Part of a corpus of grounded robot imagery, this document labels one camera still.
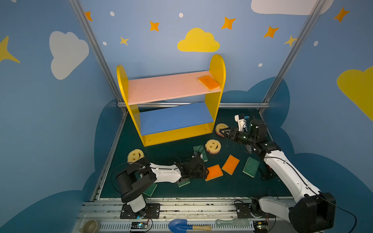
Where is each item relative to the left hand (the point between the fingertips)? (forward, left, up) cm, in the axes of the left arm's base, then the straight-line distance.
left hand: (206, 170), depth 86 cm
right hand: (+14, -7, +23) cm, 28 cm away
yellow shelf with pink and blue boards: (+45, +24, +9) cm, 52 cm away
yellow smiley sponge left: (+9, +46, +1) cm, 47 cm away
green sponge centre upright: (+15, +3, 0) cm, 16 cm away
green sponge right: (+4, -29, -2) cm, 29 cm away
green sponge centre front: (-7, +14, -1) cm, 16 cm away
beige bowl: (-28, +59, -1) cm, 65 cm away
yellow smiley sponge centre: (+17, -5, +1) cm, 18 cm away
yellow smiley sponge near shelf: (+34, -13, +1) cm, 37 cm away
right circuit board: (-27, -26, -4) cm, 37 cm away
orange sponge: (+5, -16, -2) cm, 17 cm away
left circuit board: (-27, +36, -3) cm, 45 cm away
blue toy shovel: (-27, +15, -2) cm, 31 cm away
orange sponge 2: (0, -5, -1) cm, 5 cm away
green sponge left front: (-11, +32, -1) cm, 34 cm away
